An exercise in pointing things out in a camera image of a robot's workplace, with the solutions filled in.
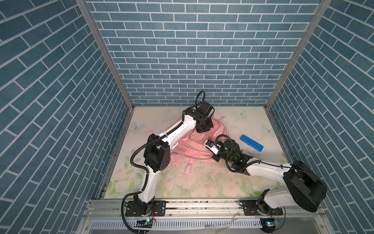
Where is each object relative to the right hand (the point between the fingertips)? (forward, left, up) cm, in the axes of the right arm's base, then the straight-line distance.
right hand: (206, 144), depth 85 cm
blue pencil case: (+11, -32, -12) cm, 36 cm away
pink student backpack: (0, +8, -3) cm, 9 cm away
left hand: (+10, -3, +3) cm, 11 cm away
